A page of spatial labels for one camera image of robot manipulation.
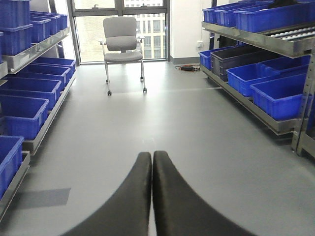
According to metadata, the grey office chair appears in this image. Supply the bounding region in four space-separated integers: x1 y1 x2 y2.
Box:
98 16 148 96

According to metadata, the window with dark frame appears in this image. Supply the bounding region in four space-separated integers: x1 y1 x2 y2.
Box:
66 0 170 63

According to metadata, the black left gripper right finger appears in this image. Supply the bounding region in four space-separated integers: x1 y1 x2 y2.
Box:
152 151 256 236

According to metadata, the row of blue bins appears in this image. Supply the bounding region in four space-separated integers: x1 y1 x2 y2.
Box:
0 0 76 200
198 0 315 121

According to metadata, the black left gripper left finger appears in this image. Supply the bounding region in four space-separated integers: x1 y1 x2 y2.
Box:
60 151 152 236

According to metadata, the dark grey plastic bin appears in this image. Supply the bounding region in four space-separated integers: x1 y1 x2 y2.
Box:
210 45 279 82

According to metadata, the steel rack with rollers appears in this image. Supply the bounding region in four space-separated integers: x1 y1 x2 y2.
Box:
200 0 315 158

